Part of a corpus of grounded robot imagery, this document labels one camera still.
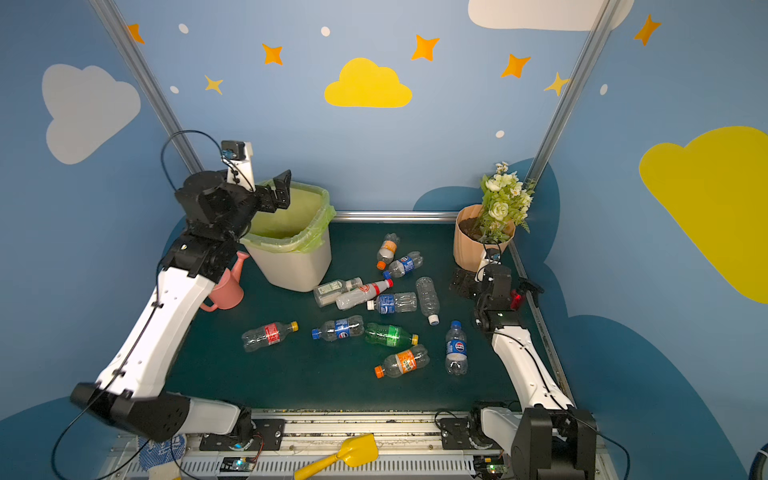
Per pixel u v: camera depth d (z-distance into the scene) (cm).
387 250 111
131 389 38
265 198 58
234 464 71
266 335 86
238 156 51
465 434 74
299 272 93
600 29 72
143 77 78
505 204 91
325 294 96
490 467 71
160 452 72
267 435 75
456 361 83
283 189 59
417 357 83
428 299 96
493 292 62
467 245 96
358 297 98
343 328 88
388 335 90
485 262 75
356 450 72
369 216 128
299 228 92
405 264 104
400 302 94
